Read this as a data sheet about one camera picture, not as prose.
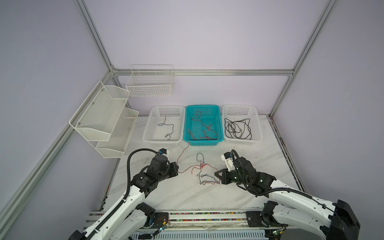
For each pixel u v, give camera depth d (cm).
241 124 116
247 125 111
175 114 119
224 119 111
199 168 78
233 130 111
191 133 107
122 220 43
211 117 117
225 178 66
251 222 73
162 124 114
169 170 61
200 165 82
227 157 70
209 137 105
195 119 118
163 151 72
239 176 65
